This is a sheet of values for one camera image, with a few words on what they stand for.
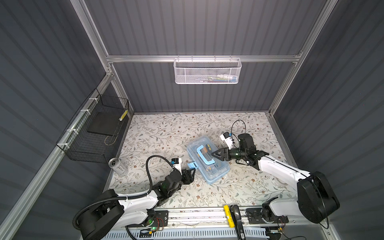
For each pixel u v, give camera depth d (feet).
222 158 2.42
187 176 2.42
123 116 2.69
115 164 2.59
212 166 2.70
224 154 2.37
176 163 2.49
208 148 2.92
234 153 2.37
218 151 2.51
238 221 2.27
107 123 2.63
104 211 1.46
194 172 2.65
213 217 2.47
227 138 2.48
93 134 2.37
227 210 2.45
